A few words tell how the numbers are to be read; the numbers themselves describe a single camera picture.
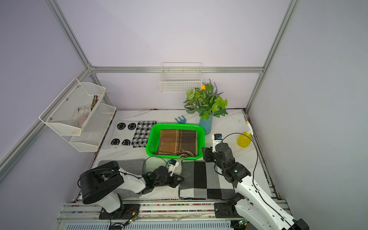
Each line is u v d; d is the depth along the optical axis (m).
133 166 0.86
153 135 0.97
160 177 0.68
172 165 0.79
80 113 0.78
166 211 0.75
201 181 0.82
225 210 0.73
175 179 0.75
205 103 0.83
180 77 0.94
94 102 0.81
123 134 1.02
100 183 0.46
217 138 0.67
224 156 0.55
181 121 1.12
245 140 1.01
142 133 1.02
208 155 0.68
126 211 0.72
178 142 0.96
